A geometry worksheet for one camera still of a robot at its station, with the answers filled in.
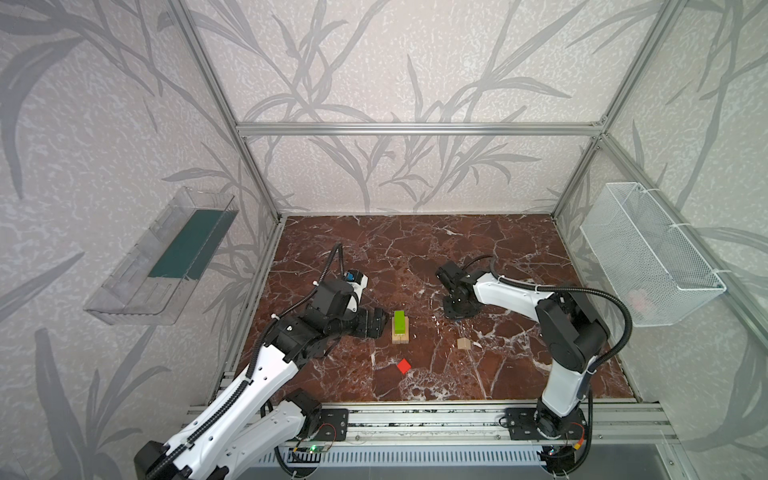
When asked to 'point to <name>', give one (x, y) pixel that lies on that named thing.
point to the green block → (399, 322)
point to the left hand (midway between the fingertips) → (378, 306)
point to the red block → (404, 366)
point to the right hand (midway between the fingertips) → (453, 304)
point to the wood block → (400, 338)
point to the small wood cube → (464, 343)
